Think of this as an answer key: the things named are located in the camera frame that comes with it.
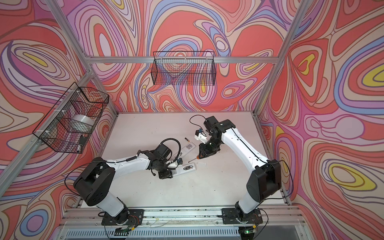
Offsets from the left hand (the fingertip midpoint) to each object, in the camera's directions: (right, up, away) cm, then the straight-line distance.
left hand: (172, 171), depth 89 cm
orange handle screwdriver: (+15, +11, -12) cm, 22 cm away
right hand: (+19, +10, -12) cm, 25 cm away
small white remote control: (+8, +2, -1) cm, 9 cm away
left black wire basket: (-46, +28, -18) cm, 57 cm away
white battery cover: (+18, +3, +2) cm, 19 cm away
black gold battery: (+9, +18, +13) cm, 24 cm away
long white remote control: (+9, +12, +7) cm, 16 cm away
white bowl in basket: (-42, +31, -16) cm, 54 cm away
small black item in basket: (-42, +20, -16) cm, 50 cm away
